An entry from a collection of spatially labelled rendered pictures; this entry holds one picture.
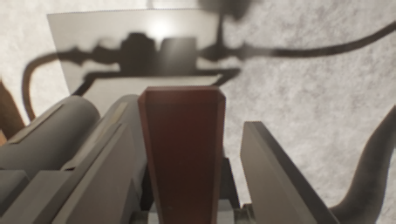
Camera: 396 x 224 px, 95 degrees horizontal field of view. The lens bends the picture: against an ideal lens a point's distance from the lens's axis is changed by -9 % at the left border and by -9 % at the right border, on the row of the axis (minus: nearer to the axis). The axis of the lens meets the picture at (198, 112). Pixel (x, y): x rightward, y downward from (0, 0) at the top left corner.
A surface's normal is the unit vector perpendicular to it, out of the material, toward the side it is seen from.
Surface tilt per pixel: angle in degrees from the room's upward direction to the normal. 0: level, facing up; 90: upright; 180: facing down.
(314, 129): 0
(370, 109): 0
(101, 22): 0
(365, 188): 102
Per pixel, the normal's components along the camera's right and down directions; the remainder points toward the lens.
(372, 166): -0.22, -0.92
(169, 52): 0.04, 0.48
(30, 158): 0.63, -0.69
